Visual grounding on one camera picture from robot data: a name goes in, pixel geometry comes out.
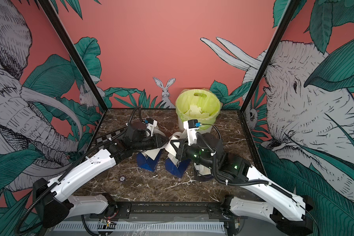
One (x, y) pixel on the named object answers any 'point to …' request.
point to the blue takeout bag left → (148, 159)
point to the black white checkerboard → (101, 138)
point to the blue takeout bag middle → (171, 167)
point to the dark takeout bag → (202, 173)
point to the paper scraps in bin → (195, 112)
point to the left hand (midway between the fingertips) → (169, 138)
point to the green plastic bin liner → (202, 104)
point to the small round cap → (122, 178)
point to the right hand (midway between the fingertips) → (168, 140)
